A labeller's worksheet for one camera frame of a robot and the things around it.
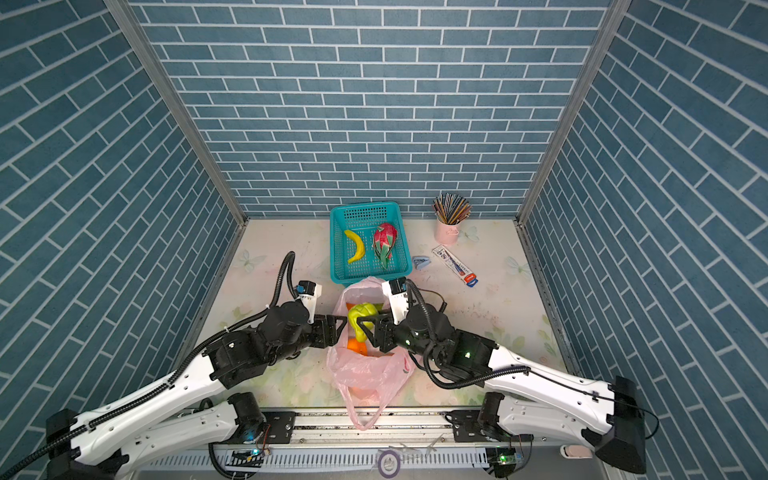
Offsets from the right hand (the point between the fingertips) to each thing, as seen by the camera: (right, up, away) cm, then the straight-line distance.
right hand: (359, 316), depth 66 cm
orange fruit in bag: (-3, -11, +14) cm, 18 cm away
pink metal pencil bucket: (+27, +19, +43) cm, 54 cm away
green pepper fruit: (+1, +1, 0) cm, 1 cm away
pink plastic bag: (+1, -17, +5) cm, 18 cm away
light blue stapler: (+17, +10, +42) cm, 46 cm away
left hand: (-6, -3, +7) cm, 9 cm away
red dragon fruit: (+3, +17, +39) cm, 43 cm away
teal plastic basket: (-5, +25, +50) cm, 56 cm away
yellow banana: (-6, +15, +43) cm, 46 cm away
